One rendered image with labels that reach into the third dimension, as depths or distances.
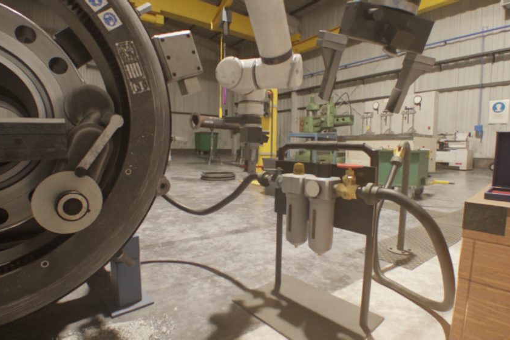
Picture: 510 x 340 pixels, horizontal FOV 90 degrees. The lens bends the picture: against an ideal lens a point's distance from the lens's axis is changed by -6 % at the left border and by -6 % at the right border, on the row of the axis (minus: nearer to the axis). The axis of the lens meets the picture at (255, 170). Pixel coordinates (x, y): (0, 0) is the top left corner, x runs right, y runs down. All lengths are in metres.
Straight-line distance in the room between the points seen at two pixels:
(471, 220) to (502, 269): 0.08
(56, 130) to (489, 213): 0.71
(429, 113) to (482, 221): 6.10
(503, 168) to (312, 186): 0.44
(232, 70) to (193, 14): 12.49
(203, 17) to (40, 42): 12.79
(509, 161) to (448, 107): 10.47
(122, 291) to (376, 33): 1.00
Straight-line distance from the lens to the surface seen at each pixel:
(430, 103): 6.63
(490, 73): 11.02
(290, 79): 0.76
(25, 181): 0.70
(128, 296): 1.08
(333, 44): 0.47
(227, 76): 0.80
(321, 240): 0.86
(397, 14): 0.50
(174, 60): 0.70
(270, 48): 0.73
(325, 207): 0.84
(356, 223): 0.87
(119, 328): 1.01
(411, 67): 0.54
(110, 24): 0.63
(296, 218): 0.90
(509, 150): 0.73
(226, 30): 6.97
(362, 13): 0.47
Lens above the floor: 0.55
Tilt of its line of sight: 5 degrees down
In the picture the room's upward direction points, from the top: 1 degrees clockwise
